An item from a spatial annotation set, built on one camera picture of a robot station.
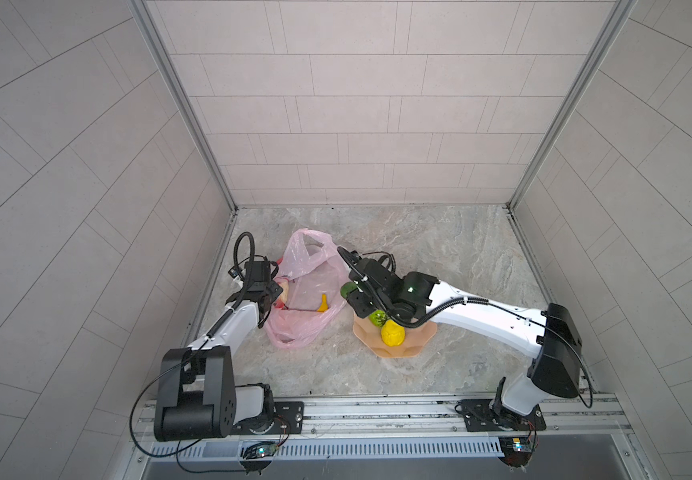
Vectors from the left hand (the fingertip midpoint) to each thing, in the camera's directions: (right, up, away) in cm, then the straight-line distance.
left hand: (277, 282), depth 91 cm
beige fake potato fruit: (+3, -3, -2) cm, 5 cm away
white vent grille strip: (+44, -34, -23) cm, 60 cm away
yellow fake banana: (+15, -7, -3) cm, 17 cm away
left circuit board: (+3, -32, -26) cm, 41 cm away
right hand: (+24, -2, -15) cm, 28 cm away
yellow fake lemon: (+34, -12, -12) cm, 38 cm away
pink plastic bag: (+12, 0, +5) cm, 13 cm away
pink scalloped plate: (+41, -13, -10) cm, 45 cm away
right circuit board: (+62, -35, -23) cm, 75 cm away
